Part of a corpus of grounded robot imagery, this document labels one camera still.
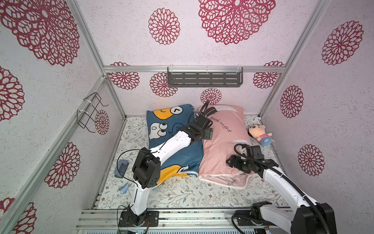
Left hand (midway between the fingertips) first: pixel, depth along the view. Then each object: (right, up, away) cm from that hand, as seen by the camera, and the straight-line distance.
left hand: (205, 132), depth 88 cm
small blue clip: (-48, -32, -5) cm, 58 cm away
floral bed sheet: (-49, -33, -7) cm, 60 cm away
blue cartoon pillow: (-29, +8, +18) cm, 35 cm away
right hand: (+15, -17, -3) cm, 23 cm away
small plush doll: (+38, +1, +14) cm, 41 cm away
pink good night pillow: (+16, 0, +4) cm, 16 cm away
